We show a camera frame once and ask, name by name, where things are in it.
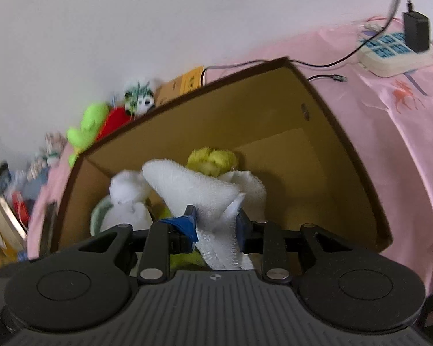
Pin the small yellow cardboard box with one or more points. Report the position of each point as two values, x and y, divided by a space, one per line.
180 84

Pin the panda plush toy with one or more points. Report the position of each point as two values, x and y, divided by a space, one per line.
142 102

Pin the white power strip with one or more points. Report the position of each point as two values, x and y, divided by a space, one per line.
386 61

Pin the green plush toy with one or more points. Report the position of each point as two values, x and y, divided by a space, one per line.
90 122

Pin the brown cardboard box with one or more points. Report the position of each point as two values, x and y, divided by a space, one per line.
274 115

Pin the red packet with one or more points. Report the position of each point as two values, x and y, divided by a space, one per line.
21 205

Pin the white towel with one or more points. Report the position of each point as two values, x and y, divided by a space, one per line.
202 191

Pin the black power adapter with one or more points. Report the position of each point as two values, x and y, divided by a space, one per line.
416 32

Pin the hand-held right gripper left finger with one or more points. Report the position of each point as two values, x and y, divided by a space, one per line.
182 225

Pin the red plush pillow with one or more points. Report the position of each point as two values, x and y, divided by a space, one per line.
115 119

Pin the cream book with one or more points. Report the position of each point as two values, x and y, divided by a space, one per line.
3 223

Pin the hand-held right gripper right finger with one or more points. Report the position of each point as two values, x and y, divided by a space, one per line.
242 230

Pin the blue denim cloth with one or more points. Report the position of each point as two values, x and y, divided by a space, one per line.
34 187

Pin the dark green object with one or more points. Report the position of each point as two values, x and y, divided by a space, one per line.
1 178

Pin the white plush toy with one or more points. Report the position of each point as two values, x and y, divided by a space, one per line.
126 202

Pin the pale green grey plush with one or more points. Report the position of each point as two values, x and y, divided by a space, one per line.
95 220

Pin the yellow-green plush toy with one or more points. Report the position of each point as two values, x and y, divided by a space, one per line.
211 160

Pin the small grey plush toy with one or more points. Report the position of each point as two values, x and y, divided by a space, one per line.
55 140

